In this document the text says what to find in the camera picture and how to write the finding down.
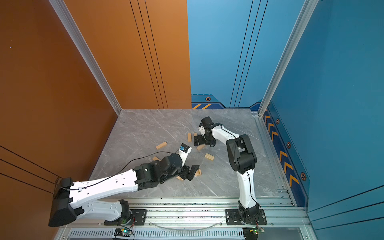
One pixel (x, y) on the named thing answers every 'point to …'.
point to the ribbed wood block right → (209, 156)
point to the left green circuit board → (122, 232)
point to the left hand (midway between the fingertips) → (193, 161)
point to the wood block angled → (200, 147)
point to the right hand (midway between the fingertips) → (199, 143)
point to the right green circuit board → (257, 231)
